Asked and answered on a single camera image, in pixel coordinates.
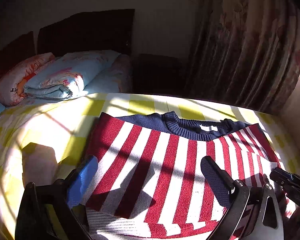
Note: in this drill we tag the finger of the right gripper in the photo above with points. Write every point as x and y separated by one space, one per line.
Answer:
290 182

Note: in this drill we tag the orange floral pillow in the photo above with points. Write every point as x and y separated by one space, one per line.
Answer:
12 84

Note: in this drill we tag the red white striped knit sweater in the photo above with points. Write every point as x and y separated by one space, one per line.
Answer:
149 182

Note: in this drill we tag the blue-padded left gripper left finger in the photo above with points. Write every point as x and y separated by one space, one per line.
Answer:
79 179

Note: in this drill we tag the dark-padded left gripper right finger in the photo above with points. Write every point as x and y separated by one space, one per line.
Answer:
219 180

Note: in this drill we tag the light blue folded quilt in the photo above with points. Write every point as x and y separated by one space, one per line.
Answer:
66 77

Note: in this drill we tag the dark wooden headboard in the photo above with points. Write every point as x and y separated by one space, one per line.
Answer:
84 31

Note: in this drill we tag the yellow white checked bed sheet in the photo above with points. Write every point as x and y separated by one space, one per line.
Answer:
64 127

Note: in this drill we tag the floral pink curtain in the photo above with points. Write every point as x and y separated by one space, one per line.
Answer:
246 53

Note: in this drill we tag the dark bedside table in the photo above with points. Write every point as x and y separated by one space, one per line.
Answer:
159 75

